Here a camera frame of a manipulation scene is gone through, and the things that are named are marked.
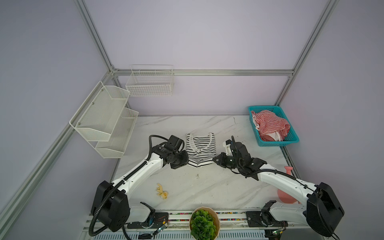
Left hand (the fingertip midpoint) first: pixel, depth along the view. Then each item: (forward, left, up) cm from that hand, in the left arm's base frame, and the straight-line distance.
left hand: (187, 162), depth 80 cm
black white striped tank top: (+15, -8, -11) cm, 20 cm away
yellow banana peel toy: (-14, +13, -11) cm, 22 cm away
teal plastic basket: (+22, -69, -6) cm, 72 cm away
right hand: (+1, -13, +2) cm, 13 cm away
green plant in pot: (-28, -8, -2) cm, 29 cm away
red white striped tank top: (+30, -58, -4) cm, 65 cm away
